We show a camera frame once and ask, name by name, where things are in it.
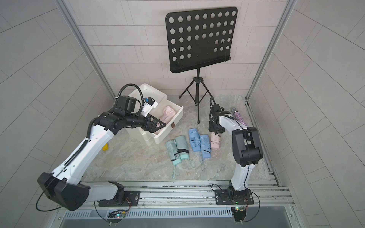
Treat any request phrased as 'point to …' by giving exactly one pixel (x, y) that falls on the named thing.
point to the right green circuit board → (234, 209)
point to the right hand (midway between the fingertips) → (214, 128)
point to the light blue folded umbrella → (195, 139)
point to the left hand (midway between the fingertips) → (163, 121)
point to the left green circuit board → (116, 214)
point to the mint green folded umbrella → (172, 149)
